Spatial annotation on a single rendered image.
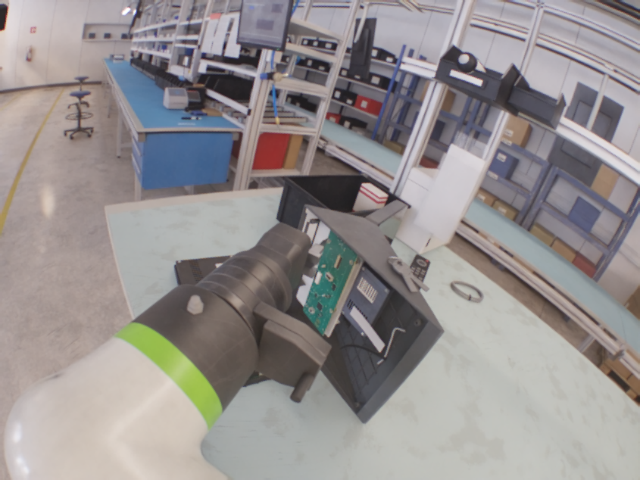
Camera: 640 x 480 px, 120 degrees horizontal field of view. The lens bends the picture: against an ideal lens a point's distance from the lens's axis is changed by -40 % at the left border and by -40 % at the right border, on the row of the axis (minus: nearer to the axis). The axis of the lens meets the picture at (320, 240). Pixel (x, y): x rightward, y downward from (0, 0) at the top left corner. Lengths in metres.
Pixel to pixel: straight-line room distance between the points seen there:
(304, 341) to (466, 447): 0.37
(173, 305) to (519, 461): 0.56
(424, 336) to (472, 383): 0.31
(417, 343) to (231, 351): 0.19
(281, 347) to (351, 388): 0.26
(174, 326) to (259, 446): 0.24
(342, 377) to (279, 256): 0.25
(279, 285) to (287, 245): 0.05
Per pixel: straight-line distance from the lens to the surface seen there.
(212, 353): 0.20
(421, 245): 0.88
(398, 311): 0.36
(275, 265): 0.27
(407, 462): 0.46
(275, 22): 1.54
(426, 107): 1.02
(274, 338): 0.23
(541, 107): 0.71
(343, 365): 0.49
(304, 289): 0.48
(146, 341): 0.19
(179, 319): 0.20
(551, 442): 0.69
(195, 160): 1.93
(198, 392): 0.19
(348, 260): 0.38
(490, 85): 0.66
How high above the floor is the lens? 1.38
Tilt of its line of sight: 30 degrees down
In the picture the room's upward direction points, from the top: 18 degrees clockwise
